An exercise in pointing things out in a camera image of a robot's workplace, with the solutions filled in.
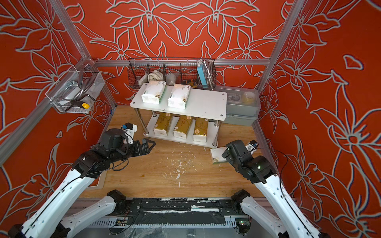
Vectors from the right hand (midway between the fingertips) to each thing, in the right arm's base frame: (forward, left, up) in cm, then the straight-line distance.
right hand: (228, 156), depth 71 cm
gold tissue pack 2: (+23, +24, -7) cm, 34 cm away
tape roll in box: (+46, -22, -3) cm, 51 cm away
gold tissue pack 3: (+20, +13, -6) cm, 25 cm away
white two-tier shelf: (+22, +14, +15) cm, 30 cm away
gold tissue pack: (+24, +37, -6) cm, 45 cm away
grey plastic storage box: (+37, -15, -1) cm, 40 cm away
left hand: (+2, +38, +7) cm, 39 cm away
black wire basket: (+54, +30, +15) cm, 63 cm away
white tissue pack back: (+9, +3, -15) cm, 18 cm away
